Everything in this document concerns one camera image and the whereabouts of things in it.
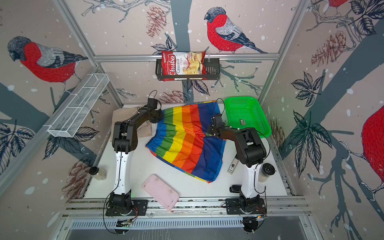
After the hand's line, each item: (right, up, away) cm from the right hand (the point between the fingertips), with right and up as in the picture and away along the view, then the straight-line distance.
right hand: (208, 130), depth 104 cm
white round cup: (+28, -17, -30) cm, 44 cm away
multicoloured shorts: (-19, -5, -9) cm, 22 cm away
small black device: (+12, -29, -26) cm, 41 cm away
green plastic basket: (+31, +13, +12) cm, 36 cm away
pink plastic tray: (-27, -29, -28) cm, 48 cm away
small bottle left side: (-61, -20, -27) cm, 69 cm away
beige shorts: (-66, +11, +6) cm, 67 cm away
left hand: (-34, +10, +6) cm, 36 cm away
